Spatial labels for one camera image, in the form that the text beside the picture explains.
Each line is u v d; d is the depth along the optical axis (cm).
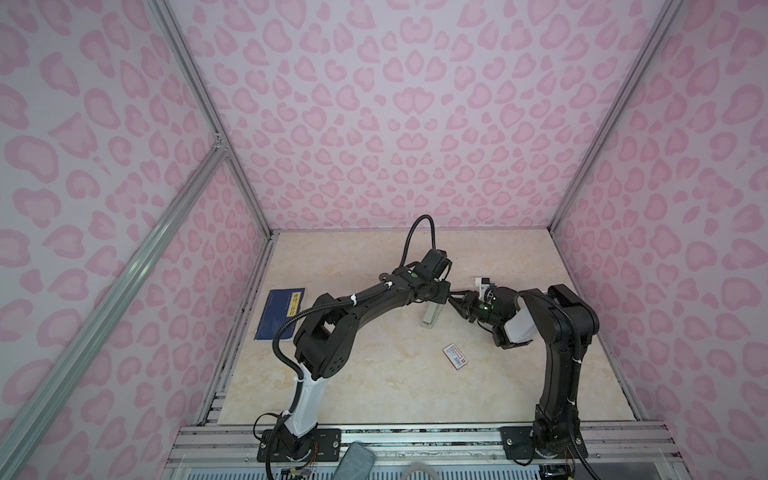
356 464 68
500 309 81
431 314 88
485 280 97
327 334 53
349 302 54
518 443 73
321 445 73
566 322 55
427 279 71
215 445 75
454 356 88
